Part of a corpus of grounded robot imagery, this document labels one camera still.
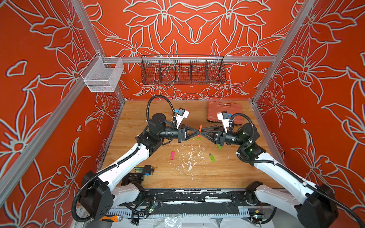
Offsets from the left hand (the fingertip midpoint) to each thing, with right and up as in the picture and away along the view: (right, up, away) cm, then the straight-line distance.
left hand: (198, 133), depth 63 cm
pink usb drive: (-13, -18, +27) cm, 35 cm away
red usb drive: (+1, +2, 0) cm, 2 cm away
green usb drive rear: (+18, -13, +29) cm, 37 cm away
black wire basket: (-6, +40, +35) cm, 53 cm away
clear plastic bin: (-61, +35, +30) cm, 76 cm away
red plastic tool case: (+33, +13, +46) cm, 58 cm away
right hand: (+2, 0, 0) cm, 2 cm away
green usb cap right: (0, -3, -1) cm, 3 cm away
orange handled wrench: (-40, -43, +5) cm, 59 cm away
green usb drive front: (+12, -19, +25) cm, 34 cm away
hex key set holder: (-32, -25, +20) cm, 45 cm away
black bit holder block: (-33, -28, +16) cm, 47 cm away
